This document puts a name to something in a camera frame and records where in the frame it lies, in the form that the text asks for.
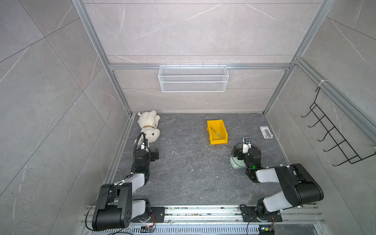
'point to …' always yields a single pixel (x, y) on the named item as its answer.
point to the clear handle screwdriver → (219, 135)
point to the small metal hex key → (172, 153)
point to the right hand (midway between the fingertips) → (244, 145)
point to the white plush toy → (148, 121)
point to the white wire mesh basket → (193, 79)
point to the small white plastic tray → (266, 132)
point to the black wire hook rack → (334, 138)
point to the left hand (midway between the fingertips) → (149, 145)
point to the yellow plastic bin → (219, 127)
